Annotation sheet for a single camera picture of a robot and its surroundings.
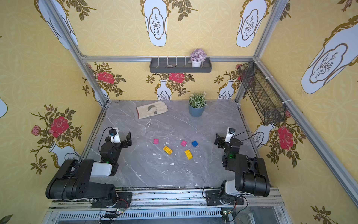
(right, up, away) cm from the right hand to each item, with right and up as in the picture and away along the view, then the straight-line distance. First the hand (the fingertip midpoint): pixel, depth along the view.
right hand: (224, 134), depth 92 cm
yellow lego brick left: (-37, -10, -2) cm, 38 cm away
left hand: (-65, +2, -3) cm, 65 cm away
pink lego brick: (-46, -5, +4) cm, 46 cm away
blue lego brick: (-19, -7, +3) cm, 21 cm away
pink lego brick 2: (-27, -7, +3) cm, 27 cm away
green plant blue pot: (-17, +21, +8) cm, 28 cm away
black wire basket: (+26, +17, -7) cm, 32 cm away
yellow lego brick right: (-23, -13, -3) cm, 27 cm away
